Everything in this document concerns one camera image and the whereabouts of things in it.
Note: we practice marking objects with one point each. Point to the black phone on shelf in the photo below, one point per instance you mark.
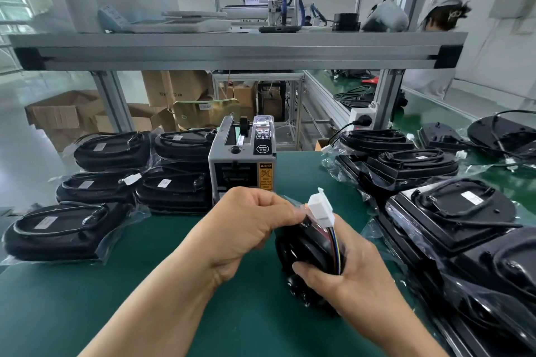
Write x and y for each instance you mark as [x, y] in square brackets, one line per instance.
[279, 29]

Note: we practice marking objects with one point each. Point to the person's left hand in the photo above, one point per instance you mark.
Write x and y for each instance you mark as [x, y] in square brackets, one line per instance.
[239, 231]

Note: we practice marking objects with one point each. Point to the white flat scale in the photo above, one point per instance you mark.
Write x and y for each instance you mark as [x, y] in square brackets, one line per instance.
[180, 24]

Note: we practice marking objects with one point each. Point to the window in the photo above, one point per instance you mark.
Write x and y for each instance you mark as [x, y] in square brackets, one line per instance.
[13, 22]

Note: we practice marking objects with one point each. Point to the unbagged black lamps with cables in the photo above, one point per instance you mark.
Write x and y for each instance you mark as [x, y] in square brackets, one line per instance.
[490, 133]

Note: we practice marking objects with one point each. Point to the person's left forearm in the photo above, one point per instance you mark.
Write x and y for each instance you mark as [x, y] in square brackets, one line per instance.
[142, 315]

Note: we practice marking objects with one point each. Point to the grey tape dispenser machine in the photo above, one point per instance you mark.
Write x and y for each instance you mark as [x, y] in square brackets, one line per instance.
[239, 160]

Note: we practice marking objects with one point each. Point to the bagged black lamp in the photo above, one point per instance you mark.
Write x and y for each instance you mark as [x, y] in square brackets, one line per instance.
[84, 169]

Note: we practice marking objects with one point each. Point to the grey barcode scanner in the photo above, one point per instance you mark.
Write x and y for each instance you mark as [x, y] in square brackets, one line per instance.
[385, 18]

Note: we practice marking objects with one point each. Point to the black cup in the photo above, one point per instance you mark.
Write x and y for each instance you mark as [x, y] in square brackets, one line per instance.
[346, 23]

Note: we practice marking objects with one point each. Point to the person's right hand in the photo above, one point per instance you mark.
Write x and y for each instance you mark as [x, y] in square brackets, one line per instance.
[360, 285]

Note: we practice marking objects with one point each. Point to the white handset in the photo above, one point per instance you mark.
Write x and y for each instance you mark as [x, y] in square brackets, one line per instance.
[113, 19]

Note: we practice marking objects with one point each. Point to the group of bagged black lamps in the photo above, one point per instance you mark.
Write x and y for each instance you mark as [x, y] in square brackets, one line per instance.
[435, 210]

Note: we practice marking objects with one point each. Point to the white box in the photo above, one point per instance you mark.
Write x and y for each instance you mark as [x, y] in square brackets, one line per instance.
[138, 3]

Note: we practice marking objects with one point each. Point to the grey metal shelf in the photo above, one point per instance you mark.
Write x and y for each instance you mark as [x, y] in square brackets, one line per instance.
[243, 50]

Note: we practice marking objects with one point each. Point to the white power socket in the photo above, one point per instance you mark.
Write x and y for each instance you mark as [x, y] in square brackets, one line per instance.
[362, 121]

